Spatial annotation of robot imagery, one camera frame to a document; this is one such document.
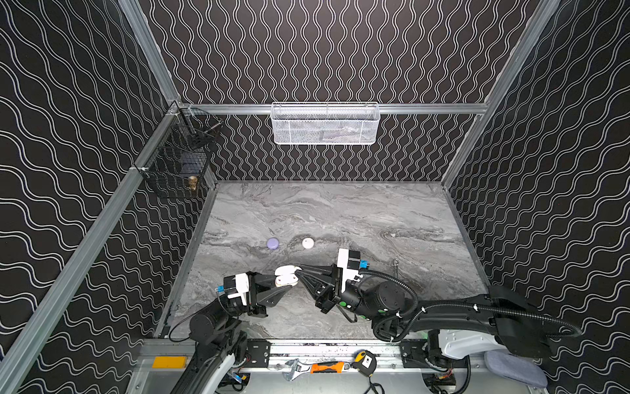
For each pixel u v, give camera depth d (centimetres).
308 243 98
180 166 92
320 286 52
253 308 54
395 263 95
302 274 53
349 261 49
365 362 71
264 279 56
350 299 53
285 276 55
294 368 72
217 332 52
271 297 54
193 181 83
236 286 49
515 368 69
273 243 97
